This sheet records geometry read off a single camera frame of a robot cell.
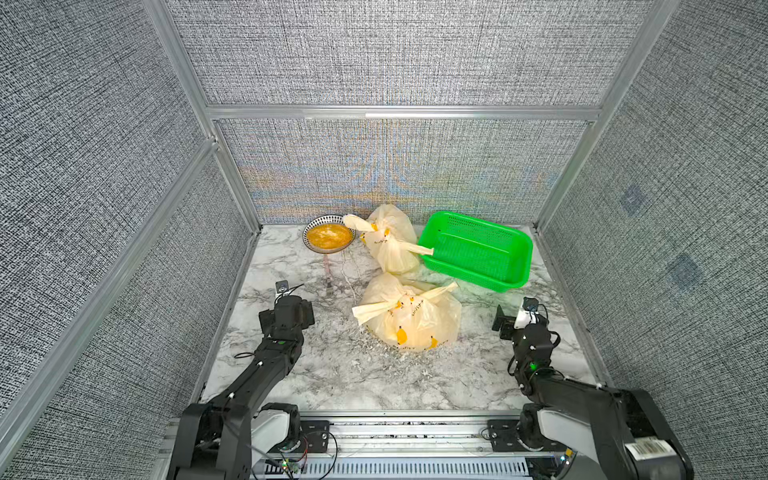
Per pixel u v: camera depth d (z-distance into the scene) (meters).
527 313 0.73
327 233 1.09
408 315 0.82
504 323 0.79
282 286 0.75
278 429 0.62
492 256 1.10
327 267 1.06
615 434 0.43
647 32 0.72
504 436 0.73
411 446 0.73
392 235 0.91
